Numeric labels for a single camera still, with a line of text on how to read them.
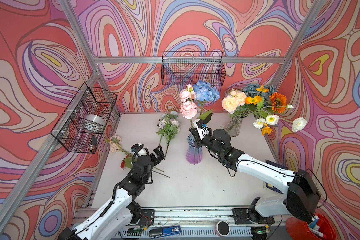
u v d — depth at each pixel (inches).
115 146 37.7
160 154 28.7
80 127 29.0
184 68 35.9
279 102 27.6
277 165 36.7
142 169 22.6
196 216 29.5
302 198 16.2
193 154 34.8
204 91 26.1
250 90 31.2
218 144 22.6
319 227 24.9
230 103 28.4
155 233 25.6
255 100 28.7
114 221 22.3
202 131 25.5
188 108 23.7
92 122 27.3
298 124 22.5
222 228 26.3
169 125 39.9
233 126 41.6
